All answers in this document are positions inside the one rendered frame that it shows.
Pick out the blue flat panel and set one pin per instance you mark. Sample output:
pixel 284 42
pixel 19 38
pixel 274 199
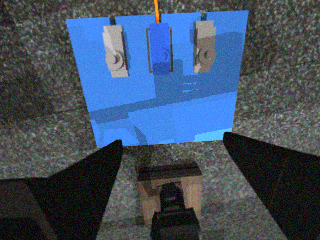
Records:
pixel 195 102

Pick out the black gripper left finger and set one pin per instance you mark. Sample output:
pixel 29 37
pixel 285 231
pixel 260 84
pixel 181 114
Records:
pixel 68 205

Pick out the blue micro servo with orange cable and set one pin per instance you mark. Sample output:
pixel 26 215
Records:
pixel 159 33

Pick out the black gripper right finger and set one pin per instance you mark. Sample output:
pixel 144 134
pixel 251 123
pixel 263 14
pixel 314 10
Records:
pixel 286 181

